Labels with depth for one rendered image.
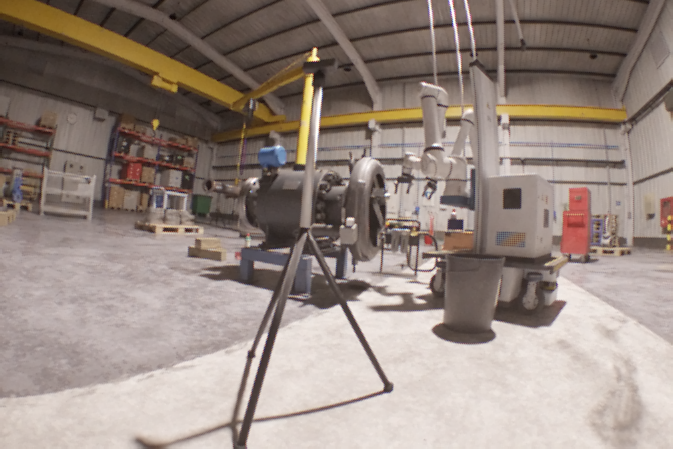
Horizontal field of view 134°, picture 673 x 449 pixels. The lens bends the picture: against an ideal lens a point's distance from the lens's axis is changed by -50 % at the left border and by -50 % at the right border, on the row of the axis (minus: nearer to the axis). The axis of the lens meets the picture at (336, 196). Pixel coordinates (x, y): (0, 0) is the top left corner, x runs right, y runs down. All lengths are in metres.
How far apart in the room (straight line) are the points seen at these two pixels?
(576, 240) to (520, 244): 3.52
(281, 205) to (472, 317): 1.45
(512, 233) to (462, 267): 0.56
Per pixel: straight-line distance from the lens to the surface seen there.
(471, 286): 1.39
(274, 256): 1.99
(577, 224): 5.29
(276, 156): 2.17
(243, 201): 2.38
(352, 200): 1.76
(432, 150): 1.97
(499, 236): 1.87
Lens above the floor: 0.50
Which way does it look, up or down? 5 degrees up
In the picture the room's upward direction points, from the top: 4 degrees clockwise
